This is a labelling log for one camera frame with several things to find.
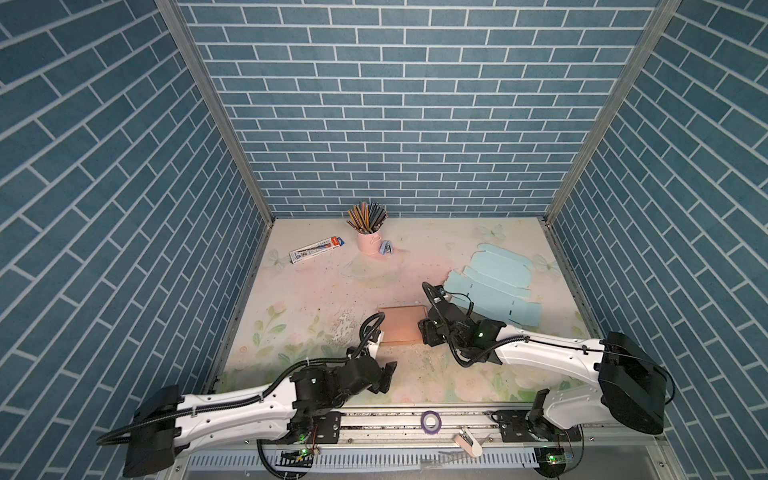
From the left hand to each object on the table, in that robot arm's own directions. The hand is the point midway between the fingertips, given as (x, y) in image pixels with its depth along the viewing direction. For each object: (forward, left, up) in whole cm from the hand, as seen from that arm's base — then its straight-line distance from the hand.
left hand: (387, 364), depth 78 cm
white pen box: (+43, +27, -5) cm, 51 cm away
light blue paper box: (+29, -39, -6) cm, 49 cm away
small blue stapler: (+43, 0, -4) cm, 43 cm away
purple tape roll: (-14, -11, -5) cm, 19 cm away
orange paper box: (+10, -4, +3) cm, 11 cm away
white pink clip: (-17, -19, -4) cm, 26 cm away
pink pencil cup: (+43, +6, -2) cm, 43 cm away
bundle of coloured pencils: (+49, +7, +6) cm, 50 cm away
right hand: (+12, -10, +2) cm, 16 cm away
